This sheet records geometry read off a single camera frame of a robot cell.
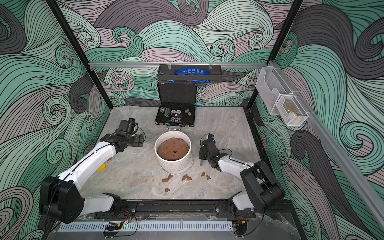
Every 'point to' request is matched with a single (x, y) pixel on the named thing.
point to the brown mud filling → (172, 149)
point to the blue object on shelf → (191, 71)
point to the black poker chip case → (177, 108)
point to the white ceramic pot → (177, 166)
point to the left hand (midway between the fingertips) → (134, 136)
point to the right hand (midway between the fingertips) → (206, 150)
